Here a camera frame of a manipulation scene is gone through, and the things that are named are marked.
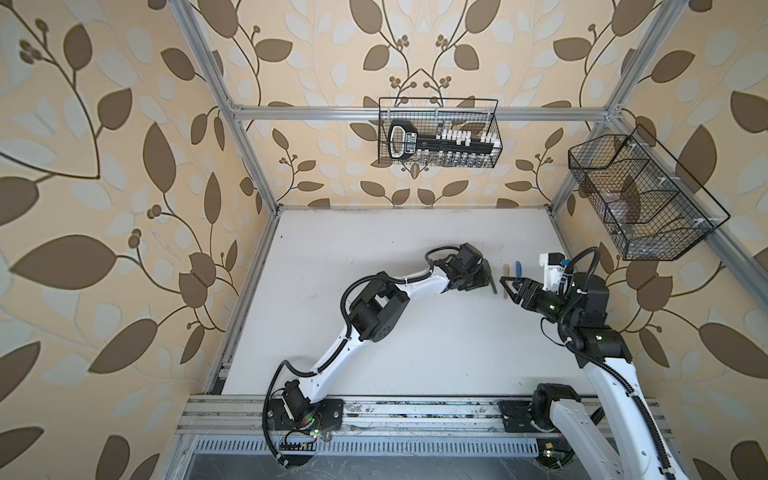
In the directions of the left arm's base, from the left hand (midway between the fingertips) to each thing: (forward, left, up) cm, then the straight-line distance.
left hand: (495, 277), depth 95 cm
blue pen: (+6, -10, -4) cm, 13 cm away
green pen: (-3, +1, -1) cm, 3 cm away
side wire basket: (+3, -31, +30) cm, 44 cm away
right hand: (-13, +3, +17) cm, 21 cm away
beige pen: (+6, -6, -4) cm, 9 cm away
